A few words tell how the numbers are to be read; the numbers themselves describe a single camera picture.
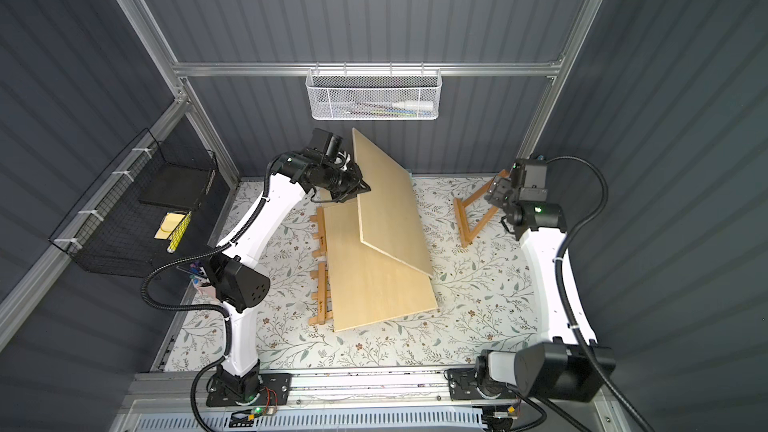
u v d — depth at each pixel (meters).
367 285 0.88
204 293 0.84
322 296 0.85
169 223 0.74
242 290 0.51
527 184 0.54
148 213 0.75
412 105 0.94
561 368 0.39
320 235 1.01
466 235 0.98
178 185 0.81
